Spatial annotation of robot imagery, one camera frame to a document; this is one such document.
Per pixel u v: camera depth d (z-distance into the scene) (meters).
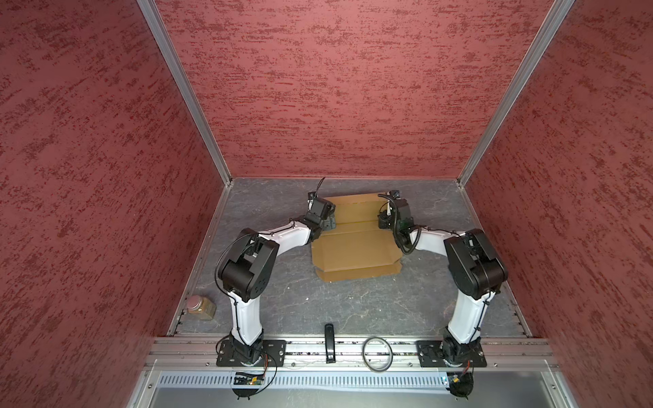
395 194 0.88
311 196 0.87
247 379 0.72
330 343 0.74
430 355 0.73
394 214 0.78
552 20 0.73
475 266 0.51
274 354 0.74
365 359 0.73
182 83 0.86
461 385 0.71
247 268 0.50
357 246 0.96
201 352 0.76
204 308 0.76
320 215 0.77
